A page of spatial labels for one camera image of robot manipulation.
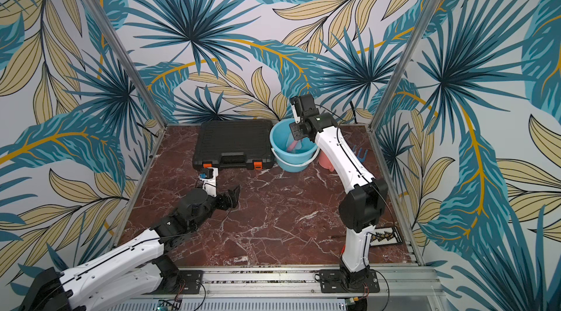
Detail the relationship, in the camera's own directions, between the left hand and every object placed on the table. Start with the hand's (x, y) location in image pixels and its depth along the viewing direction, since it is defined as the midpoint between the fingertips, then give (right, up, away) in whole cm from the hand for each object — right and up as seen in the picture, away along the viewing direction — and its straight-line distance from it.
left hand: (230, 186), depth 78 cm
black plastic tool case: (-4, +15, +25) cm, 29 cm away
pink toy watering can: (+38, +8, +21) cm, 44 cm away
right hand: (+27, +23, +7) cm, 36 cm away
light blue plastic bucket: (+24, +8, +13) cm, 28 cm away
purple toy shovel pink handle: (+23, +15, +19) cm, 33 cm away
